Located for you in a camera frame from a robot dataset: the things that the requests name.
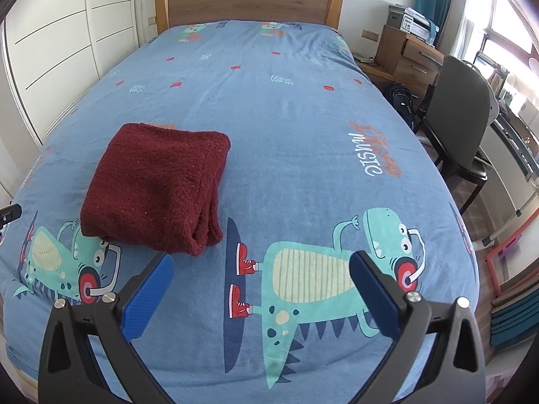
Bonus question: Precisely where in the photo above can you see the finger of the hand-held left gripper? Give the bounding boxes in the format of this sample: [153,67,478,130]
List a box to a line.
[0,203,24,226]

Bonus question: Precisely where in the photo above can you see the wooden headboard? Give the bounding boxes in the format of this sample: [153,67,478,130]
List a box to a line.
[154,0,344,36]

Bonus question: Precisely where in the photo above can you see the black patterned bag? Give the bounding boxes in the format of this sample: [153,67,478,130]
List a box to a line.
[387,83,422,131]

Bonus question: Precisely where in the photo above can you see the dark red knit sweater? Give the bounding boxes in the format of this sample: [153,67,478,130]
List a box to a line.
[80,123,231,257]

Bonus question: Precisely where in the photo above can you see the grey office chair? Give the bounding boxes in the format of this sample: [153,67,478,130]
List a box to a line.
[415,55,500,215]

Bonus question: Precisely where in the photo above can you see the teal curtain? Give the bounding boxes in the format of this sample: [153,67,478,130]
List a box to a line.
[415,0,468,47]

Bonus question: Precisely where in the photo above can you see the grey printer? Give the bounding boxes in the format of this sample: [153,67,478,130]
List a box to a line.
[387,4,439,45]

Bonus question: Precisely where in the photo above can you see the white wardrobe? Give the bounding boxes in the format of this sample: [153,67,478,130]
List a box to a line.
[0,0,139,203]

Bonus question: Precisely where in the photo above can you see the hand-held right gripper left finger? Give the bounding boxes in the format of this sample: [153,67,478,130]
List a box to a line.
[39,253,175,404]

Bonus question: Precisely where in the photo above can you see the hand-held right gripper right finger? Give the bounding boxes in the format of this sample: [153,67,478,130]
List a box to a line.
[350,250,487,404]

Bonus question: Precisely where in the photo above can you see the blue printed bed sheet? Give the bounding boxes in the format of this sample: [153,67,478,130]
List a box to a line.
[0,19,481,404]

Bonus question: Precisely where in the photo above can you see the wooden drawer cabinet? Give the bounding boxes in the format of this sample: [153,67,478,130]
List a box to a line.
[375,25,445,99]

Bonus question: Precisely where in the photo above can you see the red frame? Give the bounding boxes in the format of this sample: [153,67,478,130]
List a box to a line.
[484,219,539,299]

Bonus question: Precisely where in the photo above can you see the stack of teal mats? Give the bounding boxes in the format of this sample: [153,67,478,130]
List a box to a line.
[490,278,539,350]

